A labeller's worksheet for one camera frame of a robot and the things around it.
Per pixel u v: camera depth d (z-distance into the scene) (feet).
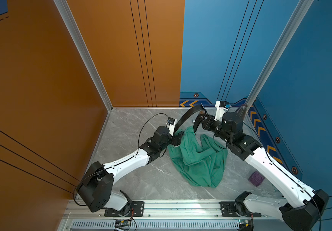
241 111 3.18
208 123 1.97
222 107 1.98
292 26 2.48
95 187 1.38
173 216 2.38
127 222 2.35
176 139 2.37
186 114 2.24
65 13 2.33
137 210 2.42
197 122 2.42
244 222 2.37
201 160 2.59
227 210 2.38
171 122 2.28
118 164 1.58
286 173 1.39
